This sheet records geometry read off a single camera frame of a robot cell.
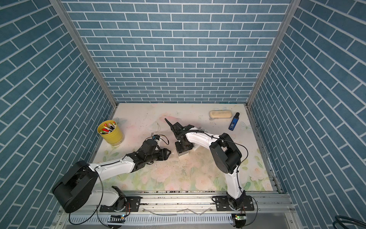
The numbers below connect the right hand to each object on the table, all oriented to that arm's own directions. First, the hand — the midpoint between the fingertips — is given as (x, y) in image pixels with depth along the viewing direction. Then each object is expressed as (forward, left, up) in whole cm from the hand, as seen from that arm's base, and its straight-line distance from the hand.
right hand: (182, 150), depth 92 cm
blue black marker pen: (+26, -36, +2) cm, 44 cm away
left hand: (-4, +7, +3) cm, 8 cm away
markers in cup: (+6, +49, +11) cm, 50 cm away
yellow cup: (0, +42, +10) cm, 43 cm away
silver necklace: (+16, +20, -2) cm, 26 cm away
